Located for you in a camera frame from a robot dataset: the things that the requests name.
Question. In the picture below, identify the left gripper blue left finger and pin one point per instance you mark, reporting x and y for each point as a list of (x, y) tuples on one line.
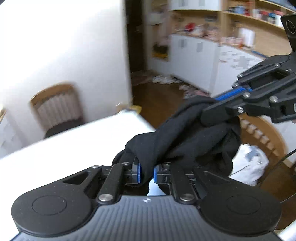
[(133, 172)]

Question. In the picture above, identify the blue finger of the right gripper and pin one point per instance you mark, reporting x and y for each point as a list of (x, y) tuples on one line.
[(233, 92), (220, 112)]

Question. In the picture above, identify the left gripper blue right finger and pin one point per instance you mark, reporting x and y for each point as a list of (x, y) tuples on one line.
[(162, 174)]

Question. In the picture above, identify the black t-shirt pink print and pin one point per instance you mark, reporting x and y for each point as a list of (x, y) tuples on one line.
[(185, 140)]

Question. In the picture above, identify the white refrigerator with magnets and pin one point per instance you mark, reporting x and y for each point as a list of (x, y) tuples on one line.
[(208, 65)]

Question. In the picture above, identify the near wooden chair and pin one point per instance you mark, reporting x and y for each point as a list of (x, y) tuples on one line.
[(256, 131)]

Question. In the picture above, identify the wooden chair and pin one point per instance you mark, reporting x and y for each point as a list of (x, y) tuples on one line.
[(58, 109), (256, 131)]

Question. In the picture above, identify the white sweatshirt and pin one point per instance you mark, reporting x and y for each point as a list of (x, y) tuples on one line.
[(249, 165)]

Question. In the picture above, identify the far wooden chair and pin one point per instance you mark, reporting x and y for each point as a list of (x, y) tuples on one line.
[(58, 109)]

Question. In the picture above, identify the white blue patterned tablecloth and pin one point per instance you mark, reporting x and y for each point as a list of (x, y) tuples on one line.
[(95, 143)]

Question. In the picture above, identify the wooden wall shelves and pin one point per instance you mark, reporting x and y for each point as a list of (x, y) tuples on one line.
[(248, 25)]

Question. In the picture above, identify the black camera box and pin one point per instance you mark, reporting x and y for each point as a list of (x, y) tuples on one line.
[(289, 24)]

